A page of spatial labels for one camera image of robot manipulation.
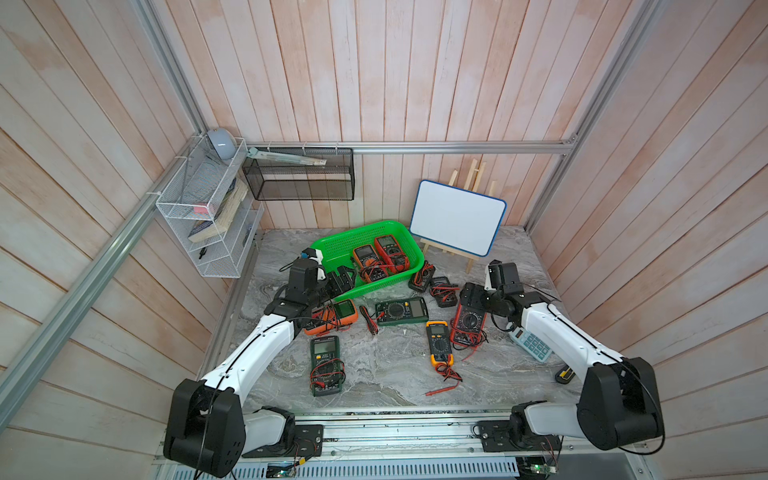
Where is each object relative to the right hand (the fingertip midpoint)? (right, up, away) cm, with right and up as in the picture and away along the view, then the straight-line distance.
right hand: (472, 294), depth 90 cm
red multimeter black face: (-2, -10, -2) cm, 10 cm away
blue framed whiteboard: (-3, +24, +6) cm, 25 cm away
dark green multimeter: (-43, -20, -8) cm, 48 cm away
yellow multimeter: (-11, -16, -4) cm, 20 cm away
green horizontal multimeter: (-19, -6, +5) cm, 21 cm away
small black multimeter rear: (-15, +3, +11) cm, 19 cm away
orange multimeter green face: (-41, -6, +3) cm, 41 cm away
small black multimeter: (-7, 0, +8) cm, 10 cm away
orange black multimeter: (-33, +9, +14) cm, 37 cm away
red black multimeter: (-24, +13, +17) cm, 32 cm away
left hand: (-38, +4, -6) cm, 39 cm away
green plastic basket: (-44, +14, +20) cm, 50 cm away
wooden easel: (+1, +39, +3) cm, 39 cm away
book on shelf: (-76, +19, -10) cm, 79 cm away
